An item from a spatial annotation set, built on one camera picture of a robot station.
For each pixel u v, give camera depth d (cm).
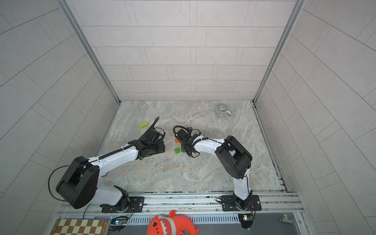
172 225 60
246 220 68
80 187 41
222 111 103
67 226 63
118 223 64
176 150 90
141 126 99
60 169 41
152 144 68
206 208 71
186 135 72
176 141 75
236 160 48
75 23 76
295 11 72
